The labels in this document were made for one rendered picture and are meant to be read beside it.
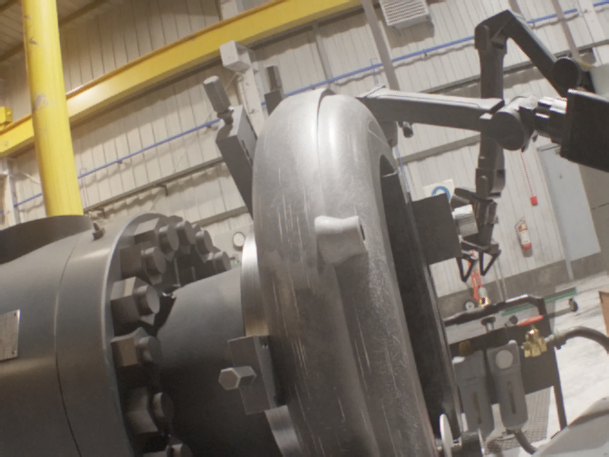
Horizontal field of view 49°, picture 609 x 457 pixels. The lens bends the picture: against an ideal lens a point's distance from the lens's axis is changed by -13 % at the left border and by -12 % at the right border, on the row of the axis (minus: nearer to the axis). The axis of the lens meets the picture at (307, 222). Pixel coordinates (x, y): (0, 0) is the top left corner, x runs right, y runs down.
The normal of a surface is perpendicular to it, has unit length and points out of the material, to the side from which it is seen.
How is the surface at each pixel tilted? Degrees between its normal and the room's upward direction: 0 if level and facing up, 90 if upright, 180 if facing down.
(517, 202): 90
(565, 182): 90
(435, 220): 92
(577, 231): 90
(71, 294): 53
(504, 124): 110
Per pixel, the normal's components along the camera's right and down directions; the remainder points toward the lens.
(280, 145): -0.33, -0.71
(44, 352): -0.30, -0.37
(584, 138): -0.70, 0.10
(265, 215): -0.78, -0.30
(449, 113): -0.70, 0.42
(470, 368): -0.23, -0.05
